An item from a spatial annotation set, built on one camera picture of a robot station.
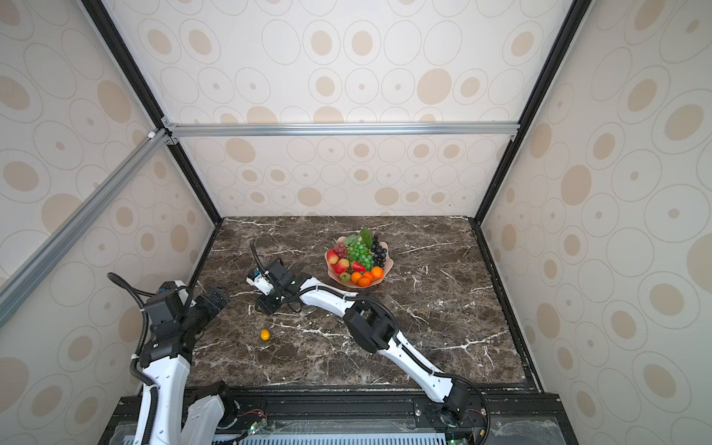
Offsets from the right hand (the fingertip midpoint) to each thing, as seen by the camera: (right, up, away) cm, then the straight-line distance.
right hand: (261, 303), depth 93 cm
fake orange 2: (+39, +10, +4) cm, 41 cm away
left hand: (-5, +7, -15) cm, 17 cm away
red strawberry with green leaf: (+33, +12, +4) cm, 35 cm away
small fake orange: (+32, +9, +4) cm, 33 cm away
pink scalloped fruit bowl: (+44, +13, +7) cm, 46 cm away
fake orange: (+35, +7, +2) cm, 35 cm away
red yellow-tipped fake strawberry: (+23, +16, +6) cm, 29 cm away
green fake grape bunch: (+33, +19, +10) cm, 39 cm away
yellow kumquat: (+3, -8, -6) cm, 11 cm away
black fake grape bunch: (+40, +17, +7) cm, 44 cm away
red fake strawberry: (+27, +12, +4) cm, 30 cm away
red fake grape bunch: (+27, +18, +7) cm, 33 cm away
